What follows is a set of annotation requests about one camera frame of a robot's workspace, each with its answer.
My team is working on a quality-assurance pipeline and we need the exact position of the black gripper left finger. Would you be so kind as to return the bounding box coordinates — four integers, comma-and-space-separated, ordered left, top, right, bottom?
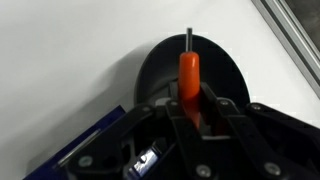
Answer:
64, 81, 209, 180

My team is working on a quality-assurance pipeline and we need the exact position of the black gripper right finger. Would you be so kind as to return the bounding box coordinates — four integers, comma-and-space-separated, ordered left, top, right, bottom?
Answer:
199, 81, 320, 180

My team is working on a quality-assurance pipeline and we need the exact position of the orange handled wrench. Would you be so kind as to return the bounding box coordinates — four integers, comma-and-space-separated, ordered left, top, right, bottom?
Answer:
177, 27, 203, 130

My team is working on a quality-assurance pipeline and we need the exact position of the black bowl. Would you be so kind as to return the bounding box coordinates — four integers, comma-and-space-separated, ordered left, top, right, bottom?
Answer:
134, 33, 251, 112

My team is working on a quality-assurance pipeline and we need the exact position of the aluminium frame rail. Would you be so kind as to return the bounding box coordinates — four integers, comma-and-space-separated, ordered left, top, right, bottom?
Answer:
251, 0, 320, 100

